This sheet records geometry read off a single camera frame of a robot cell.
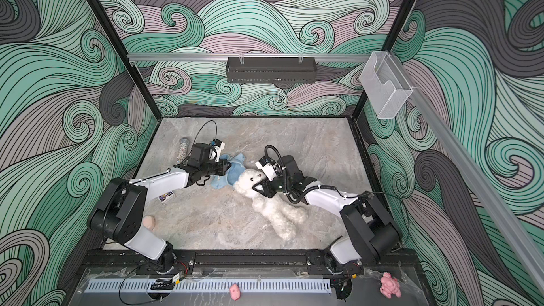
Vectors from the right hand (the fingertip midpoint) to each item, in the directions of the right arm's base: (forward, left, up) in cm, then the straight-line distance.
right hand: (255, 186), depth 83 cm
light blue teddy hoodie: (+5, +16, -5) cm, 17 cm away
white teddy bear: (-11, -11, -1) cm, 15 cm away
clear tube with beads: (+21, +37, -6) cm, 43 cm away
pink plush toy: (-31, -44, -5) cm, 54 cm away
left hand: (+12, +12, -2) cm, 17 cm away
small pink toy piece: (-34, +5, -6) cm, 35 cm away
